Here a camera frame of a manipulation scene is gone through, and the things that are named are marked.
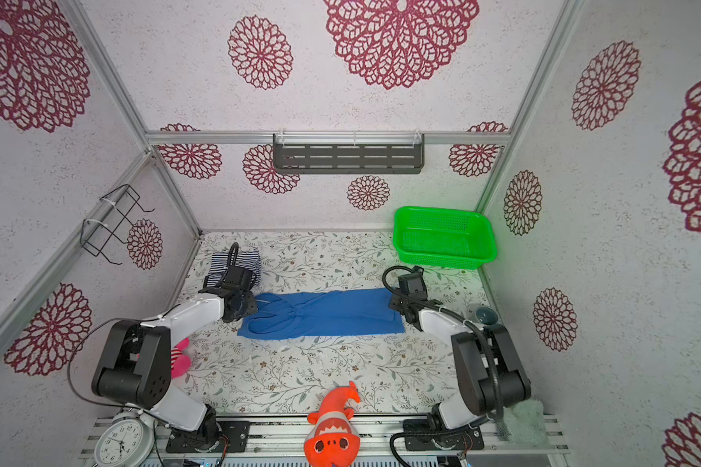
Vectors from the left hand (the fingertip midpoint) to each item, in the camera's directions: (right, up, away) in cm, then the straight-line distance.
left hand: (244, 312), depth 94 cm
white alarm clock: (-20, -27, -24) cm, 41 cm away
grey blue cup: (+77, 0, -4) cm, 77 cm away
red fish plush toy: (+30, -24, -28) cm, 48 cm away
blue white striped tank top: (-4, +17, +12) cm, 21 cm away
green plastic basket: (+74, +26, +27) cm, 83 cm away
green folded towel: (+79, -25, -19) cm, 85 cm away
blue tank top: (+34, 0, -1) cm, 34 cm away
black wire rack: (-30, +29, -16) cm, 45 cm away
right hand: (+50, +6, +1) cm, 51 cm away
